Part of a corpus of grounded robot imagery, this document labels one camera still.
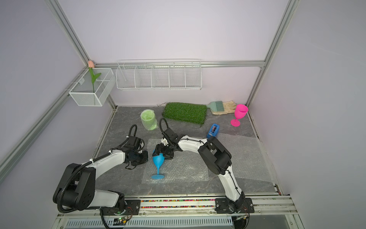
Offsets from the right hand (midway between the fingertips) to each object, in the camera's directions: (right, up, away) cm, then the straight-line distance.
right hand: (155, 156), depth 88 cm
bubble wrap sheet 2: (+19, -6, -1) cm, 20 cm away
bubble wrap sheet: (-5, +23, +4) cm, 24 cm away
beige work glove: (+56, +34, +32) cm, 72 cm away
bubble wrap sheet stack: (+59, -3, +1) cm, 59 cm away
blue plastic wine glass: (+2, -2, -3) cm, 4 cm away
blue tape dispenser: (+39, +15, +14) cm, 44 cm away
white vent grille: (-2, -29, -17) cm, 33 cm away
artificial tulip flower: (-40, +50, +2) cm, 64 cm away
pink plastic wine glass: (+55, +28, +6) cm, 62 cm away
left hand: (-5, -3, +1) cm, 6 cm away
